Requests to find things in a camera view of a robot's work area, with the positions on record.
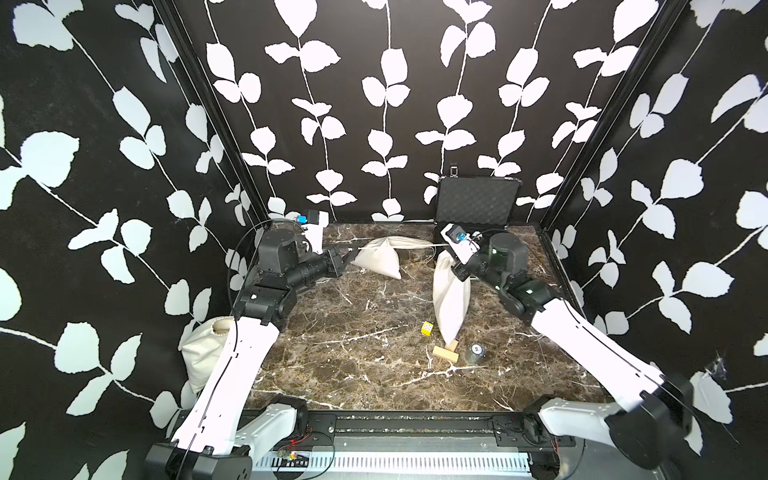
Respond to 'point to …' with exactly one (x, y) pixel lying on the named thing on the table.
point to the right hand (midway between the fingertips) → (451, 234)
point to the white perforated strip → (397, 462)
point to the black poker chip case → (483, 204)
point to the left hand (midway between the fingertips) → (351, 242)
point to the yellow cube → (426, 328)
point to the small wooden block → (453, 345)
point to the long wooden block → (445, 354)
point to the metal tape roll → (476, 352)
